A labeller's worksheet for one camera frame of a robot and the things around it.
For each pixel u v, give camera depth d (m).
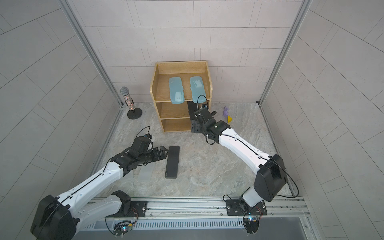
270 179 0.41
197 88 0.82
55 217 0.37
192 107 0.91
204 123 0.59
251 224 0.68
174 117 0.87
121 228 0.65
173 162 0.85
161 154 0.71
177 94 0.78
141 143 0.60
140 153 0.61
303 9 0.72
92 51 0.87
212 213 0.71
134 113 1.08
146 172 0.81
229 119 1.05
